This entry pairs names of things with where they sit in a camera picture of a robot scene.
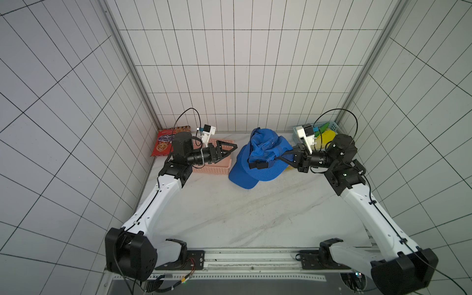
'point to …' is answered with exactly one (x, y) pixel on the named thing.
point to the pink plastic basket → (222, 166)
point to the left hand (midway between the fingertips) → (231, 153)
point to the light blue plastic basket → (332, 125)
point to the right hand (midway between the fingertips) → (271, 159)
